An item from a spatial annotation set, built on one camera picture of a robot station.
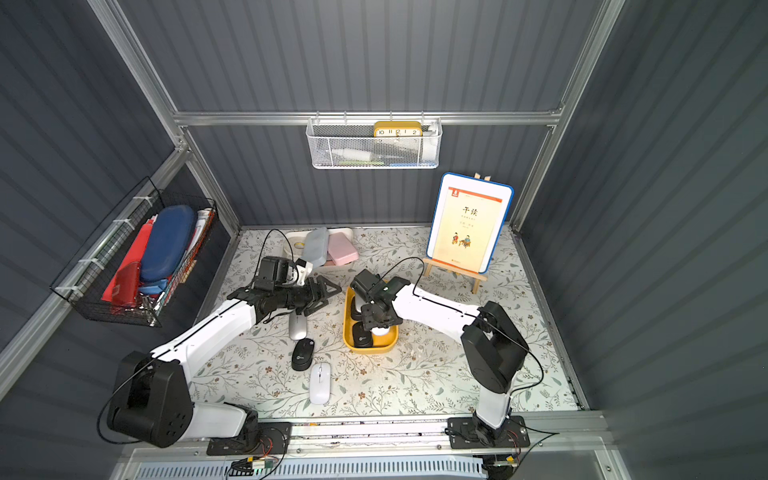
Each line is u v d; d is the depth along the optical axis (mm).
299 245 1130
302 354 867
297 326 932
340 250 1061
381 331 839
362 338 870
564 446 721
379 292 641
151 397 415
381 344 879
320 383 805
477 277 963
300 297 738
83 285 608
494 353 470
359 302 937
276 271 679
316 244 1081
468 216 889
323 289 755
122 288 646
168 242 732
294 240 1128
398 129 868
